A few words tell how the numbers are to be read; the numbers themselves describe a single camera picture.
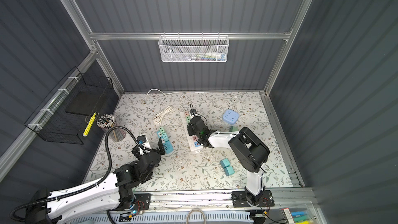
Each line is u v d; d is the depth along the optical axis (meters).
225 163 0.84
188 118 0.96
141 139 0.63
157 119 1.02
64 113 0.71
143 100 1.15
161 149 0.71
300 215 0.69
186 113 0.99
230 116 1.02
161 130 0.91
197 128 0.73
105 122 0.83
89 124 0.70
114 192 0.52
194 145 0.90
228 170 0.81
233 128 0.99
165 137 0.89
